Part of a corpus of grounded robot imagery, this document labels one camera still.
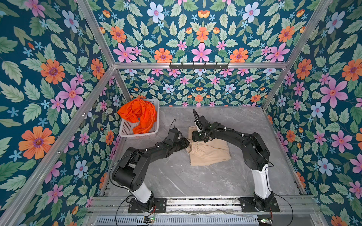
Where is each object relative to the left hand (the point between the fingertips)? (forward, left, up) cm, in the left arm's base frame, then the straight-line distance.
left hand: (190, 140), depth 91 cm
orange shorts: (+26, +36, +3) cm, 45 cm away
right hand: (+4, -3, -2) cm, 6 cm away
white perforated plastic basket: (+16, +45, -3) cm, 48 cm away
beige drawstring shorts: (-8, -13, -3) cm, 15 cm away
